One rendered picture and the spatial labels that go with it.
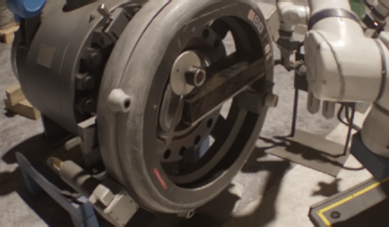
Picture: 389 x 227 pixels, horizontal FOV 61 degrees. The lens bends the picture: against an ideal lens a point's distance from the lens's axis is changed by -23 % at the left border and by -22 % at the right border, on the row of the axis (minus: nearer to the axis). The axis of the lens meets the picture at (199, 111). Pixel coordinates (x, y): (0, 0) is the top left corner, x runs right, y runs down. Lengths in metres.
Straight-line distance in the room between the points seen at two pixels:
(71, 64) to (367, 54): 0.89
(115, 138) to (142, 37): 0.25
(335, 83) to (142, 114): 0.46
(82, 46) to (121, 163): 0.42
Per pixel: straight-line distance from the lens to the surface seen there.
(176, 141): 1.31
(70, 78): 1.26
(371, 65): 0.82
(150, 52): 0.94
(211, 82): 1.16
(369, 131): 0.95
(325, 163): 2.02
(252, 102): 1.28
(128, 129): 0.96
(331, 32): 0.83
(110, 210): 1.05
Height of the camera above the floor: 1.16
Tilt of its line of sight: 28 degrees down
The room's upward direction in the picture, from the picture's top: 1 degrees counter-clockwise
